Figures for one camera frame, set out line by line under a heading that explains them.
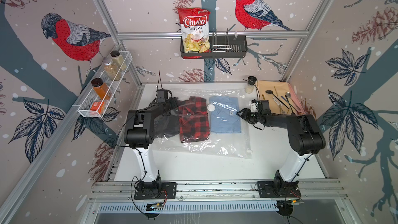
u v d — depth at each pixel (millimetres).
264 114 796
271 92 1138
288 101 1080
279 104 1065
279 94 1131
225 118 980
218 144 861
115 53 798
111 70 750
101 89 659
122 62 830
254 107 922
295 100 1095
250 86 1136
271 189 726
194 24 815
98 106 635
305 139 491
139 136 535
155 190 668
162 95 816
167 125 978
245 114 896
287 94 1115
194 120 954
